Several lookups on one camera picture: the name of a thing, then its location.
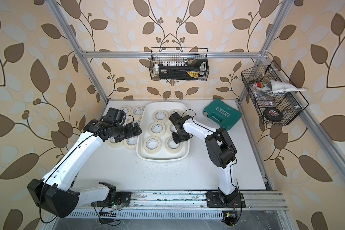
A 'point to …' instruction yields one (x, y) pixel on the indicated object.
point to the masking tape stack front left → (152, 145)
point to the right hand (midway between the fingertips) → (179, 140)
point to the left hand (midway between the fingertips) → (135, 132)
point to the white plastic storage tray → (147, 119)
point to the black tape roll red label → (273, 114)
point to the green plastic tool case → (222, 113)
